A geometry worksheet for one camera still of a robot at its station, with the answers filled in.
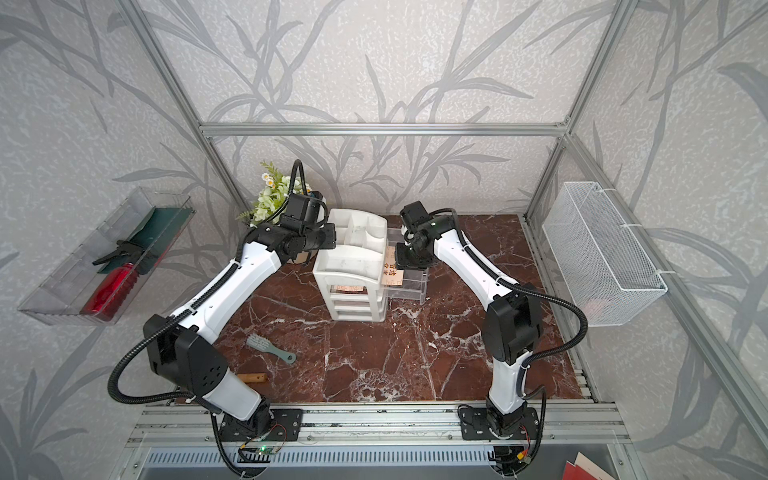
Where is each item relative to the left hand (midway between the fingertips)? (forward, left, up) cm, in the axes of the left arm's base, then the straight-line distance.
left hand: (333, 233), depth 83 cm
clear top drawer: (-8, -23, -13) cm, 28 cm away
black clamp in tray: (-15, +40, +9) cm, 43 cm away
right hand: (-5, -19, -8) cm, 21 cm away
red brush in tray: (-25, +38, +10) cm, 47 cm away
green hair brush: (-22, +23, -24) cm, 40 cm away
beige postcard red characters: (-7, -16, -11) cm, 21 cm away
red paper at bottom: (-52, -59, -23) cm, 82 cm away
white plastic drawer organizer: (-13, -6, -1) cm, 14 cm away
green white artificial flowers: (+10, +18, +5) cm, 21 cm away
